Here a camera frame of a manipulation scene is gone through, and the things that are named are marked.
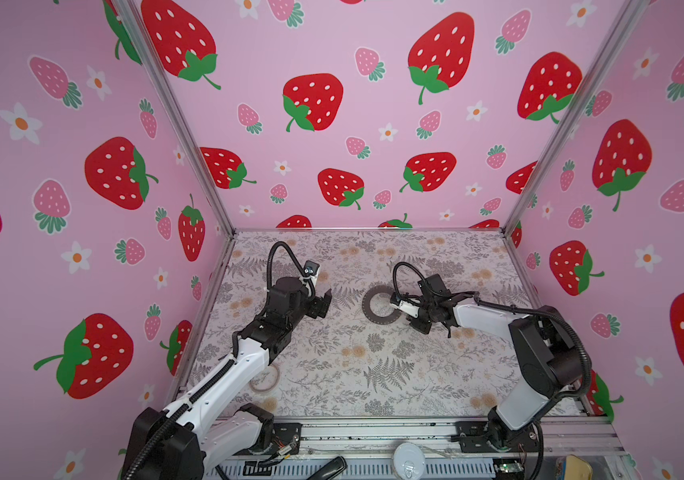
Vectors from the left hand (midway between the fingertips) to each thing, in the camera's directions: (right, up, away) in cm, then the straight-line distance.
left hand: (314, 282), depth 81 cm
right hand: (+30, -11, +14) cm, 35 cm away
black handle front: (+6, -42, -14) cm, 44 cm away
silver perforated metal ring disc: (+15, -9, +17) cm, 24 cm away
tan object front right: (+62, -41, -15) cm, 76 cm away
